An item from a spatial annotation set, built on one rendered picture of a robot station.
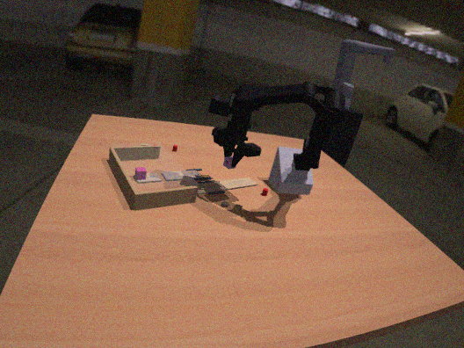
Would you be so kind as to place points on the pink labelled cube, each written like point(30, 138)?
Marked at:
point(228, 161)

